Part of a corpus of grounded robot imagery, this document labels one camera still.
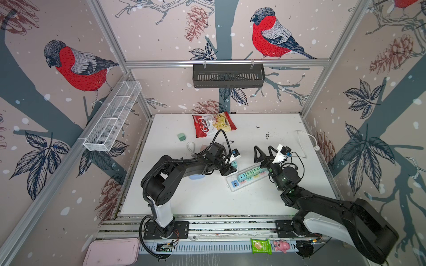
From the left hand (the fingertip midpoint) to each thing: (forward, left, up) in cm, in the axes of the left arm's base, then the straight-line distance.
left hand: (233, 166), depth 89 cm
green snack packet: (-36, -9, -3) cm, 37 cm away
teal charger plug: (-7, -4, +2) cm, 8 cm away
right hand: (+1, -12, +16) cm, 20 cm away
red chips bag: (+32, +13, -1) cm, 34 cm away
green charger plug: (-6, -8, +2) cm, 10 cm away
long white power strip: (-9, 0, -3) cm, 10 cm away
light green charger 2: (+23, +32, -3) cm, 40 cm away
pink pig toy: (-36, -18, -2) cm, 40 cm away
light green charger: (-4, -11, +2) cm, 12 cm away
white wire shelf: (+5, +59, +25) cm, 65 cm away
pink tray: (-37, +53, -3) cm, 65 cm away
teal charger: (0, 0, +2) cm, 2 cm away
